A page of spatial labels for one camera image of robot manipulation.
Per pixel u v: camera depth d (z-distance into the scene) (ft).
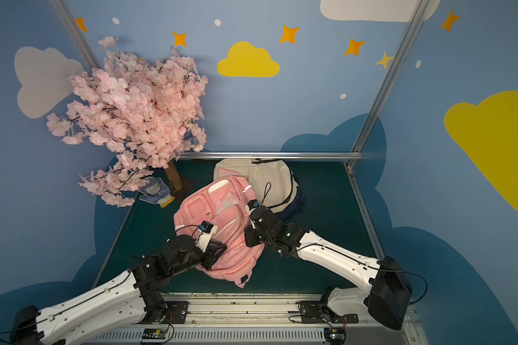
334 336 2.40
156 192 3.49
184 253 1.85
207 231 2.14
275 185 3.33
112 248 3.10
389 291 1.30
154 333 2.35
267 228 1.88
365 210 3.55
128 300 1.67
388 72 2.80
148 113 2.31
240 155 4.04
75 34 2.42
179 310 2.46
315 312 2.45
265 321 2.41
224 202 3.04
